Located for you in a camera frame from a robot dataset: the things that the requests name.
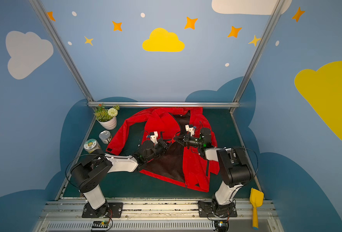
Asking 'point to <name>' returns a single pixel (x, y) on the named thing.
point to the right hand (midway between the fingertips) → (174, 138)
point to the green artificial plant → (104, 114)
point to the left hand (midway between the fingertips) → (174, 138)
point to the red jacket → (178, 164)
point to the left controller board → (100, 224)
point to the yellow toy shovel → (256, 197)
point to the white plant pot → (109, 124)
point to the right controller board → (221, 225)
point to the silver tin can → (106, 137)
